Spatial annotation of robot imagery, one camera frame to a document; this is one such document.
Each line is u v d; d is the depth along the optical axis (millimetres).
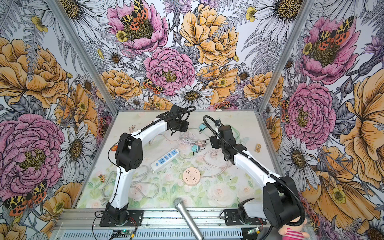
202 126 1105
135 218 739
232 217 736
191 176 853
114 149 994
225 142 650
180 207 754
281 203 415
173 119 785
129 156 581
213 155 957
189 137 1026
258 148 992
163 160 917
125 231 713
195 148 967
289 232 653
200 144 994
